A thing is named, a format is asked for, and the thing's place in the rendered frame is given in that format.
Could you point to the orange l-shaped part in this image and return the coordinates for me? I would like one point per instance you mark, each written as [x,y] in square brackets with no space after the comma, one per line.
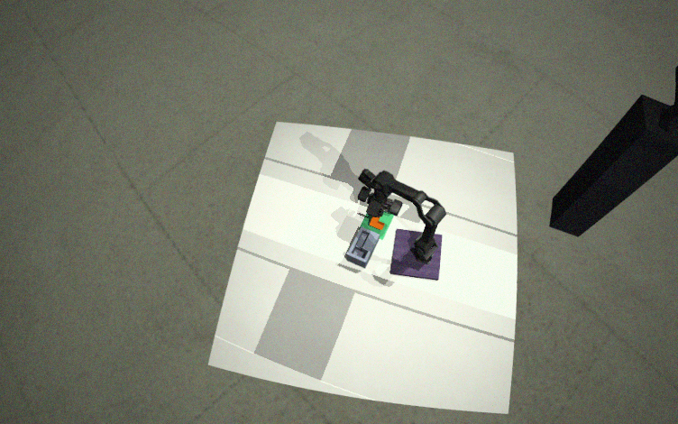
[376,223]

